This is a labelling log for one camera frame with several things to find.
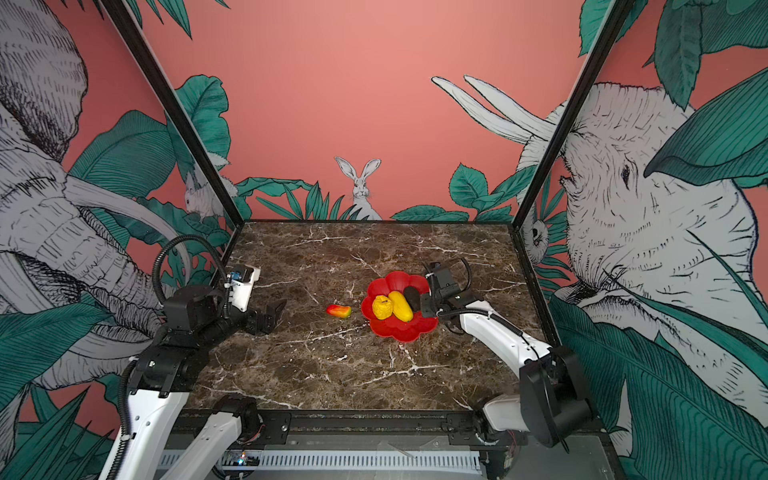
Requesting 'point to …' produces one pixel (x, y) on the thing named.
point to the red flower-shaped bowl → (397, 281)
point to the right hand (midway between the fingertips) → (426, 297)
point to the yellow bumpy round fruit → (382, 307)
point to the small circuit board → (245, 460)
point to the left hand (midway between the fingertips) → (266, 290)
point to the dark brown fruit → (413, 296)
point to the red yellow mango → (339, 310)
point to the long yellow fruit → (400, 306)
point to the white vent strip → (352, 462)
